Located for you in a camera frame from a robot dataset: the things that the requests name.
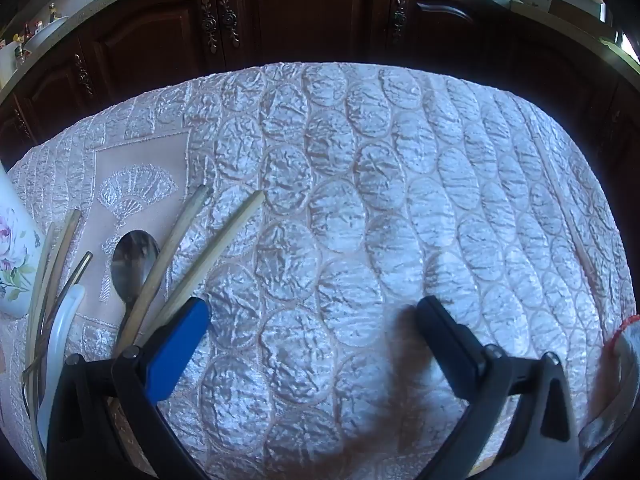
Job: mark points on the grey stone kitchen countertop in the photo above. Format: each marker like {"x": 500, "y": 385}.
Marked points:
{"x": 115, "y": 2}

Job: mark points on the white work glove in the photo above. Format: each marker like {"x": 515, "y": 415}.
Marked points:
{"x": 625, "y": 355}

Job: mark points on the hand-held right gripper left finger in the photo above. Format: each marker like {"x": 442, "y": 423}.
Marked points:
{"x": 180, "y": 350}

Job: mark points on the metal fork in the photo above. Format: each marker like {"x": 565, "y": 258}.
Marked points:
{"x": 75, "y": 277}

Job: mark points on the dark wooden base cabinets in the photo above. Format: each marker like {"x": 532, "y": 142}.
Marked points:
{"x": 300, "y": 20}

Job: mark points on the white mixing bowl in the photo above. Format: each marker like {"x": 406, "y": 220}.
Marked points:
{"x": 45, "y": 32}

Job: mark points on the white plastic spoon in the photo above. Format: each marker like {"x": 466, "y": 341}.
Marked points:
{"x": 52, "y": 340}

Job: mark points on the wooden chopstick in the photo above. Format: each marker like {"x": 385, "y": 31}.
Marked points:
{"x": 219, "y": 245}
{"x": 170, "y": 250}
{"x": 62, "y": 250}
{"x": 40, "y": 270}

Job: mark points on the floral white utensil holder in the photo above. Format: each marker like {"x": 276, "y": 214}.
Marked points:
{"x": 15, "y": 250}

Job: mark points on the quilted white tablecloth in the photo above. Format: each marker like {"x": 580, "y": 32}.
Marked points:
{"x": 350, "y": 210}

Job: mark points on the metal spoon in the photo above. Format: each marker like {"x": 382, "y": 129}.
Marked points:
{"x": 132, "y": 265}

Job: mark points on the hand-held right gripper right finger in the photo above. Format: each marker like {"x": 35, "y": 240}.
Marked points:
{"x": 452, "y": 347}

